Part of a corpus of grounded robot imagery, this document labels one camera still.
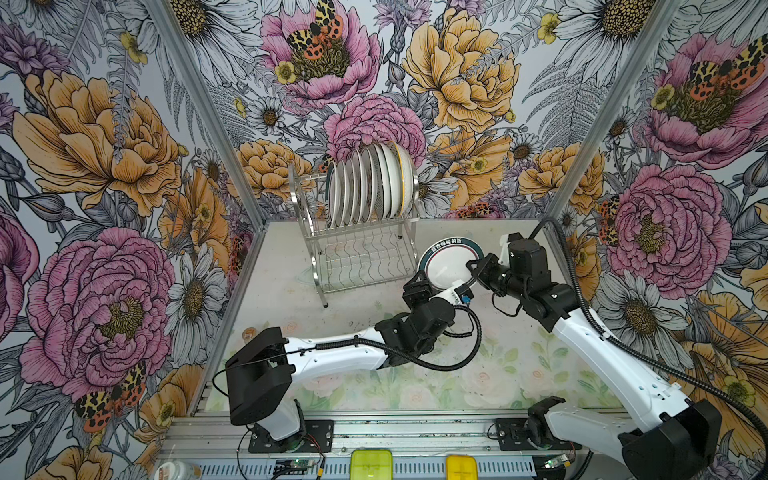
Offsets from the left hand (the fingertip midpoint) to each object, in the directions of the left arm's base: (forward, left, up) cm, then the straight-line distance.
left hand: (419, 282), depth 77 cm
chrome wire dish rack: (+22, +23, -17) cm, 37 cm away
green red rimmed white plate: (+7, -8, -1) cm, 11 cm away
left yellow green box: (-36, +12, -21) cm, 43 cm away
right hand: (+2, -12, +2) cm, 12 cm away
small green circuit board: (-35, +28, -22) cm, 50 cm away
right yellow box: (-37, -9, -22) cm, 44 cm away
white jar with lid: (-37, +52, -12) cm, 65 cm away
